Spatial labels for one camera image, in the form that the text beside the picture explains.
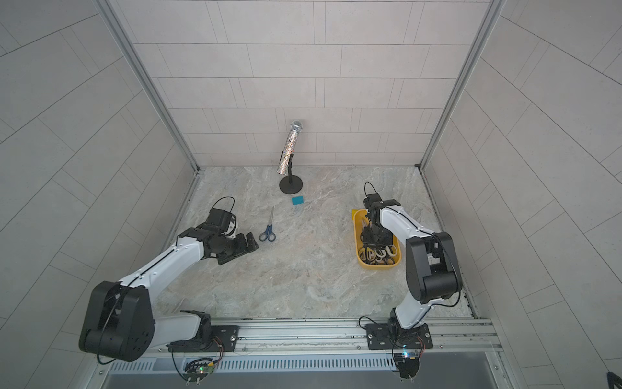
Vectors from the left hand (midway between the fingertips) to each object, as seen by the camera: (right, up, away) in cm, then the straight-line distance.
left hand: (253, 246), depth 86 cm
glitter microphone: (+15, +45, +7) cm, 48 cm away
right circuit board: (+50, -29, -18) cm, 60 cm away
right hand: (+44, 0, +3) cm, 44 cm away
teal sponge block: (+14, +16, +19) cm, 28 cm away
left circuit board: (-9, -28, -21) cm, 36 cm away
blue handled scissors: (+4, +3, +7) cm, 9 cm away
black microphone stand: (+11, +23, +22) cm, 33 cm away
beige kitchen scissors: (+44, -2, -2) cm, 45 cm away
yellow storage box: (+39, +10, +7) cm, 41 cm away
